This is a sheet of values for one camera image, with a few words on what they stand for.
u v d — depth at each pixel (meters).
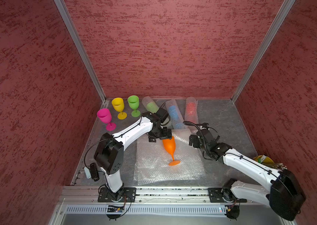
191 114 1.02
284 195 0.40
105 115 0.91
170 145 0.86
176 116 1.00
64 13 0.74
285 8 0.71
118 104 0.97
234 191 0.62
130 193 0.74
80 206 0.71
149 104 1.07
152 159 0.85
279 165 0.68
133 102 0.98
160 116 0.69
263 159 0.77
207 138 0.63
